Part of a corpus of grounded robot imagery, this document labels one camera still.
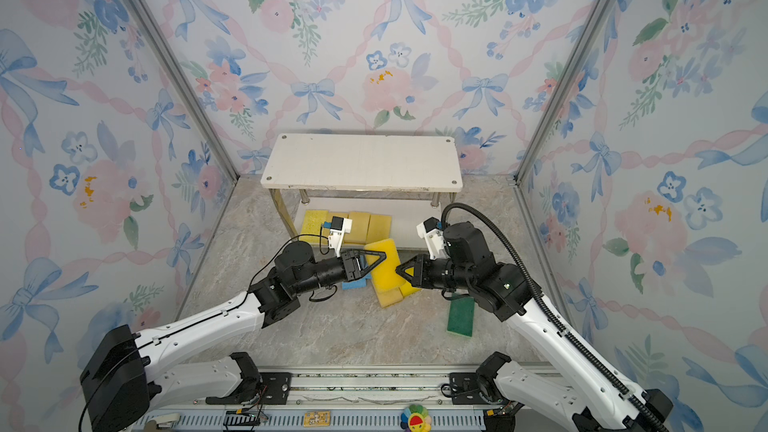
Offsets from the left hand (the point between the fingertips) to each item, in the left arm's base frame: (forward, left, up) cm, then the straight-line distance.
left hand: (386, 257), depth 65 cm
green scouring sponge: (-3, -21, -28) cm, 35 cm away
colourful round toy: (-27, -7, -27) cm, 39 cm away
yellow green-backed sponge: (+23, +2, -21) cm, 31 cm away
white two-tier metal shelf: (+19, -5, +5) cm, 21 cm away
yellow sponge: (-3, 0, -3) cm, 4 cm away
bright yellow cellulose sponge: (+23, +24, -20) cm, 39 cm away
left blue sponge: (-6, +6, -2) cm, 9 cm away
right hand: (-2, -2, -2) cm, 4 cm away
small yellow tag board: (-27, +16, -27) cm, 41 cm away
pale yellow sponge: (+2, -1, -27) cm, 27 cm away
